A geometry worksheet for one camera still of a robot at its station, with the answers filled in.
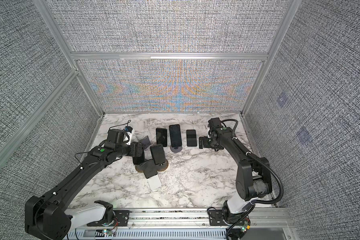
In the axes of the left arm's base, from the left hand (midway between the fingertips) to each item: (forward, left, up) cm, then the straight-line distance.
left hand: (137, 146), depth 82 cm
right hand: (+3, -41, -6) cm, 41 cm away
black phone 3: (-5, -5, -17) cm, 18 cm away
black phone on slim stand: (+20, -11, -19) cm, 30 cm away
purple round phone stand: (+6, -22, -14) cm, 26 cm away
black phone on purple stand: (+9, -21, -4) cm, 24 cm away
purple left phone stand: (+9, -2, -9) cm, 13 cm away
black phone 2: (-5, -12, 0) cm, 13 cm away
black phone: (+15, -33, -14) cm, 39 cm away
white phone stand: (-15, -8, -15) cm, 23 cm away
